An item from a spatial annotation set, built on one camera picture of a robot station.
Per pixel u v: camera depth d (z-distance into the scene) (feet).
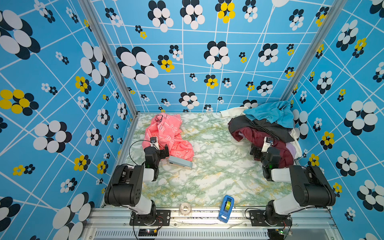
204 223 2.37
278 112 3.23
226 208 2.40
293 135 3.33
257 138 2.92
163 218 2.38
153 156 2.36
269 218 2.19
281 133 3.06
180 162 2.94
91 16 2.33
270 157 2.35
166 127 3.16
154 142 2.62
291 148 3.06
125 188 1.49
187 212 2.42
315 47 2.65
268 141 2.64
